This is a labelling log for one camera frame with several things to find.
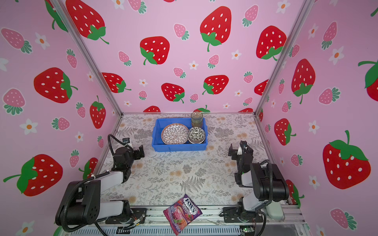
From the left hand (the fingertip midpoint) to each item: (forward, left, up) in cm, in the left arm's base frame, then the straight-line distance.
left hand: (134, 146), depth 91 cm
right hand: (+1, -67, +1) cm, 67 cm away
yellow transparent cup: (+21, -40, +1) cm, 45 cm away
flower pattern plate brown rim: (+16, -23, -8) cm, 29 cm away
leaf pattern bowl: (+10, -39, -1) cm, 40 cm away
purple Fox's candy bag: (-36, -32, -7) cm, 48 cm away
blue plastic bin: (+6, -14, -8) cm, 17 cm away
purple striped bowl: (+6, -39, -1) cm, 40 cm away
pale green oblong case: (-34, -79, -6) cm, 86 cm away
